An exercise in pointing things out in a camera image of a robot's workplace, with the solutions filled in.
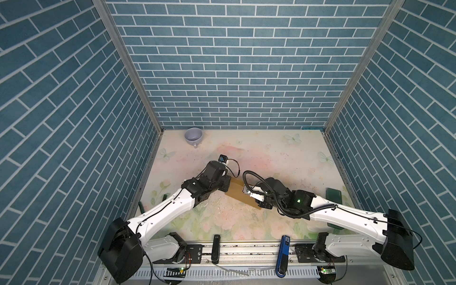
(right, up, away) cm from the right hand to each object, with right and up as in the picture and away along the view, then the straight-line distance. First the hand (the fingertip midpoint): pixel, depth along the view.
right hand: (254, 186), depth 78 cm
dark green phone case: (+43, -8, +13) cm, 46 cm away
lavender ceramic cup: (-36, +25, +36) cm, 56 cm away
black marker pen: (-17, -26, -4) cm, 31 cm away
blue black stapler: (+11, -28, -6) cm, 31 cm away
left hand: (-12, +3, +4) cm, 13 cm away
